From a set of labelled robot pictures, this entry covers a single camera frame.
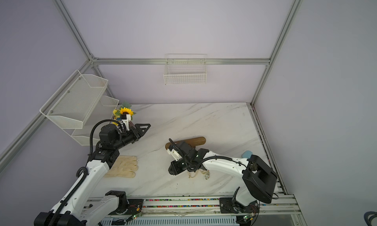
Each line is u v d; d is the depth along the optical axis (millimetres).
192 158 616
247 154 933
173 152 732
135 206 731
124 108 839
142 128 715
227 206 732
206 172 835
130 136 665
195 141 888
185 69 1035
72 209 397
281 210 734
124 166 868
